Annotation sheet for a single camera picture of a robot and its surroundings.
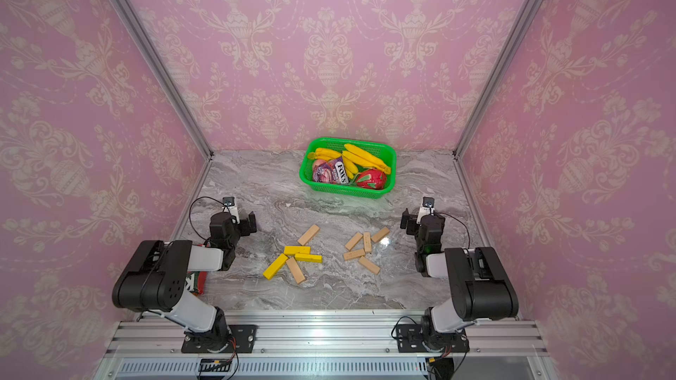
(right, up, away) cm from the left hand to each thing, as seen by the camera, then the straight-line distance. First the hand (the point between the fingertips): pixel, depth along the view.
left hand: (240, 214), depth 96 cm
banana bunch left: (+30, +23, +14) cm, 40 cm away
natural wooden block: (+25, -7, -1) cm, 26 cm away
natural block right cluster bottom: (+46, -16, -8) cm, 50 cm away
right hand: (+63, +2, -3) cm, 63 cm away
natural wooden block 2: (+22, -17, -10) cm, 30 cm away
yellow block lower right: (+26, -14, -8) cm, 31 cm away
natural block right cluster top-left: (+41, -9, -3) cm, 42 cm away
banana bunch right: (+42, +22, +13) cm, 49 cm away
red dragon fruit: (+48, +13, +4) cm, 50 cm away
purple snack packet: (+33, +16, +10) cm, 38 cm away
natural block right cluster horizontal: (+41, -13, -6) cm, 44 cm away
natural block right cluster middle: (+46, -9, -4) cm, 47 cm away
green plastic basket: (+55, +24, +16) cm, 62 cm away
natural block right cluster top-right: (+51, -8, -1) cm, 51 cm away
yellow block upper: (+21, -12, -5) cm, 24 cm away
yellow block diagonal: (+15, -16, -8) cm, 24 cm away
